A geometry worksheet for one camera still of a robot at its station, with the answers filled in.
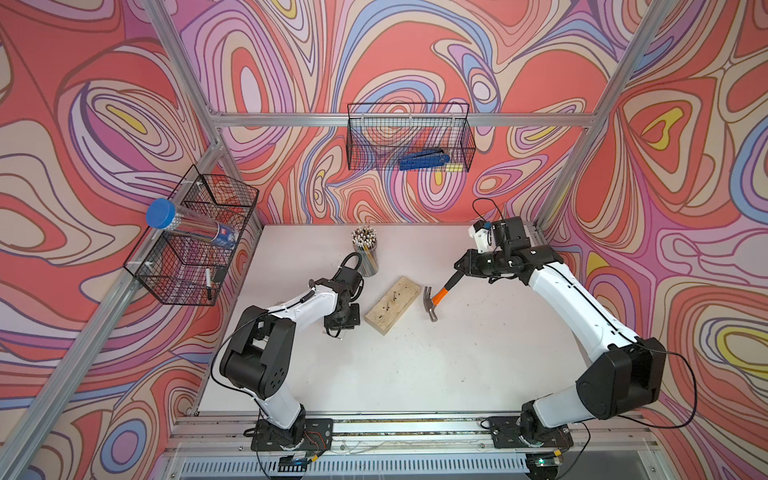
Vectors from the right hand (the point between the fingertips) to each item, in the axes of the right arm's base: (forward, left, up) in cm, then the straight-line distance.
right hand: (459, 272), depth 81 cm
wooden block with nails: (-4, +21, -16) cm, 27 cm away
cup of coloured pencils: (+14, +27, -1) cm, 30 cm away
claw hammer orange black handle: (-3, +7, -11) cm, 14 cm away
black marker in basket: (-6, +64, +7) cm, 65 cm away
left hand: (-5, +31, -18) cm, 37 cm away
